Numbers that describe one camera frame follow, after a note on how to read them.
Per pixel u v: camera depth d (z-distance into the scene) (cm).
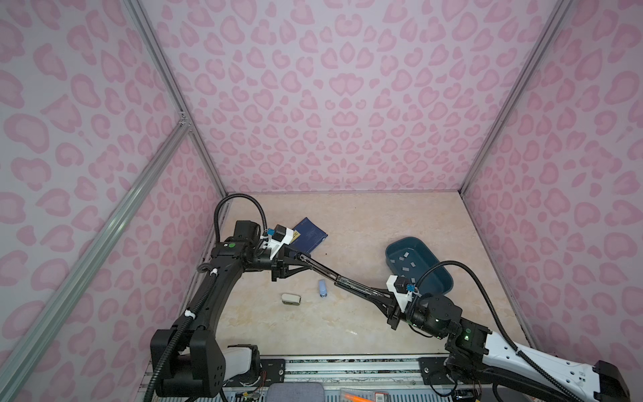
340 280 70
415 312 61
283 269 64
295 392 68
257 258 64
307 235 104
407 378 73
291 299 86
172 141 83
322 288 88
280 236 61
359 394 70
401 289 58
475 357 55
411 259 98
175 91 84
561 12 69
